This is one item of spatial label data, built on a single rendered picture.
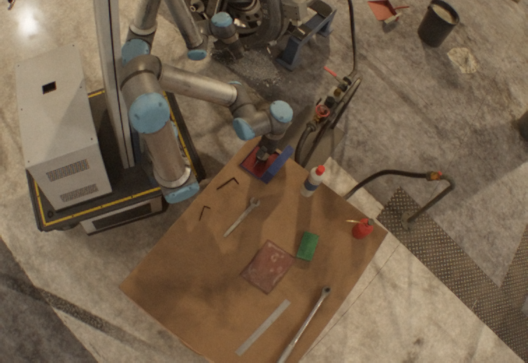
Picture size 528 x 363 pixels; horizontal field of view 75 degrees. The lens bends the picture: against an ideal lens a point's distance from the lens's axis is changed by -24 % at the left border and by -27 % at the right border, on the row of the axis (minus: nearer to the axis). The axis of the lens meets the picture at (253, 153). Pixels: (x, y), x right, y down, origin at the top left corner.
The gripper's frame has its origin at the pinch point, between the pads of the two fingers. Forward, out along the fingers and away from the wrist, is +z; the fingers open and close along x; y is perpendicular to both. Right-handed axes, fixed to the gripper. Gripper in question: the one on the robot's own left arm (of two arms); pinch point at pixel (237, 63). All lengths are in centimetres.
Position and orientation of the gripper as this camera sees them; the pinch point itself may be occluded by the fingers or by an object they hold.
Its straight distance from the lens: 236.7
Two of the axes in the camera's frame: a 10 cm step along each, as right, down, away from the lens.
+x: -2.7, -8.2, 5.1
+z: 2.6, 4.5, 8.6
